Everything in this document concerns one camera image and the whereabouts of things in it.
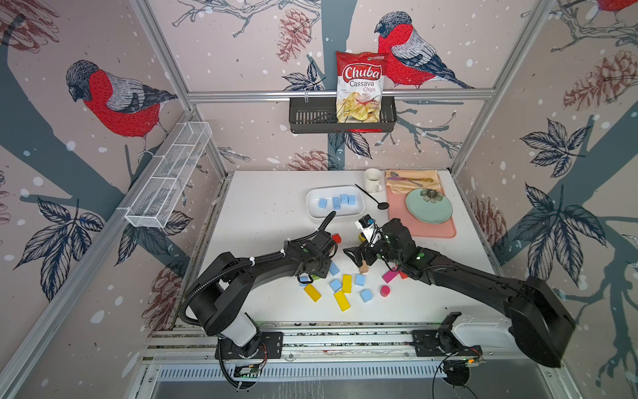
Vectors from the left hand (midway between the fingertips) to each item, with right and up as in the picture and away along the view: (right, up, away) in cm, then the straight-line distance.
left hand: (326, 262), depth 89 cm
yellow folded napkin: (+37, +28, +25) cm, 53 cm away
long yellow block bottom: (+5, -12, -5) cm, 14 cm away
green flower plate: (+46, +20, +19) cm, 53 cm away
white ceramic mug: (+20, +31, +18) cm, 41 cm away
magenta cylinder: (+20, -8, -6) cm, 22 cm away
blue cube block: (+11, +22, +19) cm, 31 cm away
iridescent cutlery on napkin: (+34, +33, +31) cm, 57 cm away
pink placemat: (+31, +18, +19) cm, 40 cm away
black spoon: (+24, +20, +19) cm, 36 cm away
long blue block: (+4, +20, +19) cm, 28 cm away
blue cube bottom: (+14, -10, -5) cm, 18 cm away
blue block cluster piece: (+8, +23, +19) cm, 30 cm away
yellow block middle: (+7, -7, -3) cm, 10 cm away
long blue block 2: (+3, -3, +1) cm, 4 cm away
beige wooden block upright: (+14, -3, +1) cm, 14 cm away
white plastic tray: (+1, +26, +20) cm, 32 cm away
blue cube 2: (-7, -1, -14) cm, 16 cm away
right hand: (+9, +9, -6) cm, 14 cm away
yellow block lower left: (-5, -9, -5) cm, 12 cm away
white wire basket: (-52, +24, -16) cm, 59 cm away
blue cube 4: (+12, -6, -2) cm, 13 cm away
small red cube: (+4, +7, +7) cm, 11 cm away
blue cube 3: (+3, -7, -4) cm, 9 cm away
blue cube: (-2, +21, +19) cm, 28 cm away
